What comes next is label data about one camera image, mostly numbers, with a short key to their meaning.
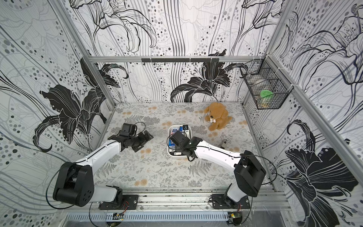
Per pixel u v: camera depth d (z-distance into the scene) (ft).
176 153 2.75
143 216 2.30
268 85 2.58
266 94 2.57
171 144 2.91
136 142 2.45
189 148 1.84
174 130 3.14
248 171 1.38
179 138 2.05
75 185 1.36
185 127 2.41
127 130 2.26
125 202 2.39
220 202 2.35
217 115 3.02
